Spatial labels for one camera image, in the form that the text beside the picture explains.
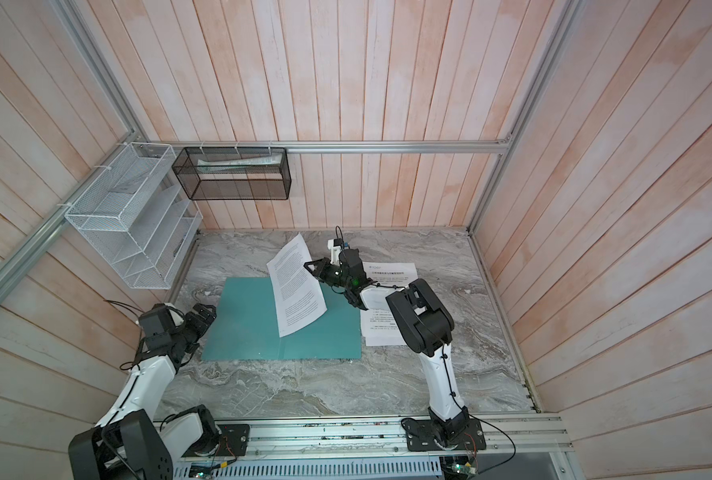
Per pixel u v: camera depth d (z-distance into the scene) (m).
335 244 0.90
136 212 0.72
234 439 0.73
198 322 0.77
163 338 0.65
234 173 1.06
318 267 0.86
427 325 0.56
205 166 0.90
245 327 1.01
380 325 0.93
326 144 0.97
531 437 0.75
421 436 0.73
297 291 0.96
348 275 0.80
